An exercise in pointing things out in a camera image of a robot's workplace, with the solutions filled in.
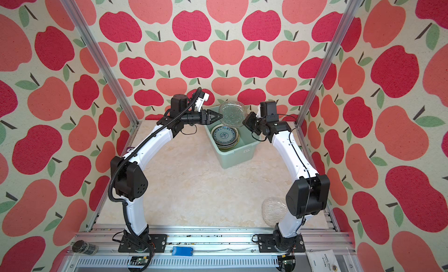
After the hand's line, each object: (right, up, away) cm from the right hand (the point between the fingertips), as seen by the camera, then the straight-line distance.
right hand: (246, 119), depth 83 cm
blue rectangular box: (-28, -55, -13) cm, 63 cm away
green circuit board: (-47, -60, -11) cm, 77 cm away
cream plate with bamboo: (-8, -15, +22) cm, 28 cm away
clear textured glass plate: (+14, -44, +1) cm, 46 cm away
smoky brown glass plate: (-6, +4, +3) cm, 8 cm away
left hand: (-12, 0, -5) cm, 13 cm away
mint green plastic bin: (0, -18, +8) cm, 20 cm away
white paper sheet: (+29, -59, -14) cm, 67 cm away
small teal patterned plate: (-10, -7, +26) cm, 29 cm away
